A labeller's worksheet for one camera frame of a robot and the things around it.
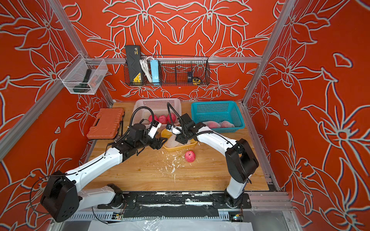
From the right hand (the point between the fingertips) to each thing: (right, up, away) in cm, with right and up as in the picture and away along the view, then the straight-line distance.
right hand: (176, 133), depth 87 cm
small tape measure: (+13, +34, +7) cm, 37 cm away
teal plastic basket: (+32, +14, +23) cm, 42 cm away
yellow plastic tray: (-8, -2, +10) cm, 14 cm away
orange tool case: (-51, +5, +13) cm, 53 cm away
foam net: (-3, -4, -8) cm, 9 cm away
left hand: (-8, 0, -6) cm, 10 cm away
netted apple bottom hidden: (+33, +5, +10) cm, 35 cm away
